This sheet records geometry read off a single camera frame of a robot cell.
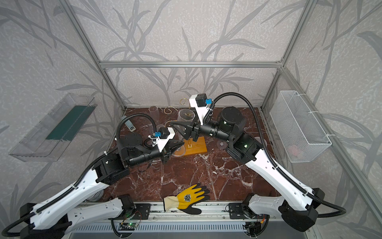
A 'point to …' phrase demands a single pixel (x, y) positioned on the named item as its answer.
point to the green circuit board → (132, 224)
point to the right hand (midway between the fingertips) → (177, 112)
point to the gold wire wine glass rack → (174, 107)
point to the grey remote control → (129, 124)
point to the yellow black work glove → (185, 200)
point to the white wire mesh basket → (300, 137)
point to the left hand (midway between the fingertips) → (184, 139)
